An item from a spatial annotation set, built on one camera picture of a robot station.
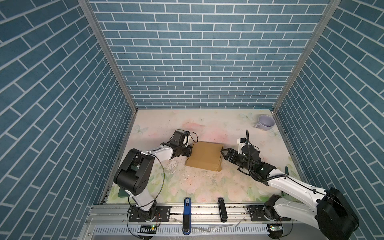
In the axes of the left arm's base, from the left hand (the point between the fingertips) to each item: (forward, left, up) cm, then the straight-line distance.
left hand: (191, 150), depth 94 cm
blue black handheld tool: (-40, +2, +2) cm, 40 cm away
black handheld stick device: (-33, -16, -2) cm, 37 cm away
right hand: (-7, -18, +11) cm, 22 cm away
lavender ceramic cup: (+21, -55, +2) cm, 59 cm away
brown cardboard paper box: (-7, -8, +5) cm, 12 cm away
